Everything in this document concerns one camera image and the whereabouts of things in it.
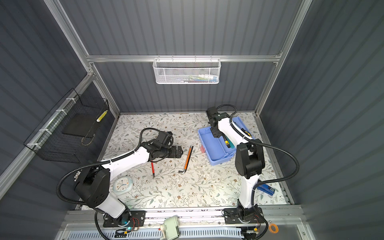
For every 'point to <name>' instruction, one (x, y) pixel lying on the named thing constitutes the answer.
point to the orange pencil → (188, 157)
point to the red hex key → (152, 166)
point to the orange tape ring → (276, 228)
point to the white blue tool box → (214, 149)
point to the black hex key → (185, 169)
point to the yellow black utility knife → (227, 143)
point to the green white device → (170, 229)
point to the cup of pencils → (76, 176)
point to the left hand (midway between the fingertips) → (177, 152)
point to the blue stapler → (266, 189)
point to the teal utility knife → (228, 139)
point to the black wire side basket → (65, 132)
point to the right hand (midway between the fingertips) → (224, 132)
